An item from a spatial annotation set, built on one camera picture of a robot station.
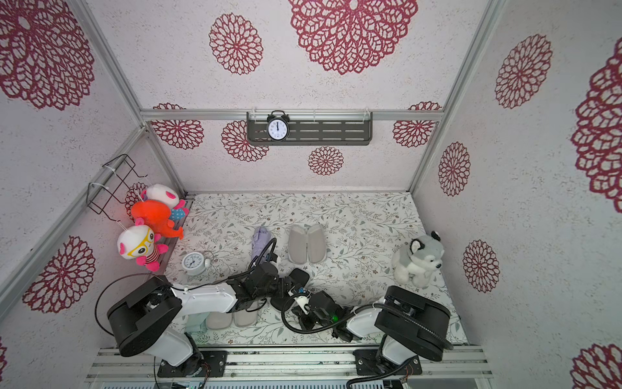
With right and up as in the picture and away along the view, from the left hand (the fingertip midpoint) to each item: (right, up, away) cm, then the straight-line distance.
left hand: (289, 285), depth 89 cm
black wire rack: (-55, +34, -10) cm, 66 cm away
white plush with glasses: (-49, +17, -10) cm, 52 cm away
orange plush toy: (-48, +26, -1) cm, 55 cm away
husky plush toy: (+43, +11, -9) cm, 45 cm away
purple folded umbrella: (-13, +17, +10) cm, 23 cm away
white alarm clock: (-36, +7, +3) cm, 37 cm away
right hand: (+1, -7, -5) cm, 9 cm away
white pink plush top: (-52, +35, +5) cm, 62 cm away
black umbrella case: (+2, +3, +1) cm, 4 cm away
